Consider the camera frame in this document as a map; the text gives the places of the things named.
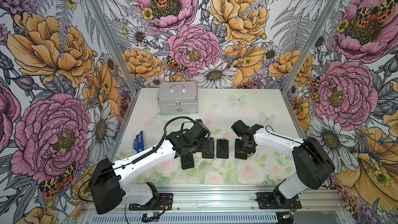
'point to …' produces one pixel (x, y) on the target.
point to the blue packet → (139, 142)
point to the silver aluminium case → (178, 98)
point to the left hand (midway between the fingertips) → (203, 148)
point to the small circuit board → (152, 216)
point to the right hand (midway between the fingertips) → (241, 153)
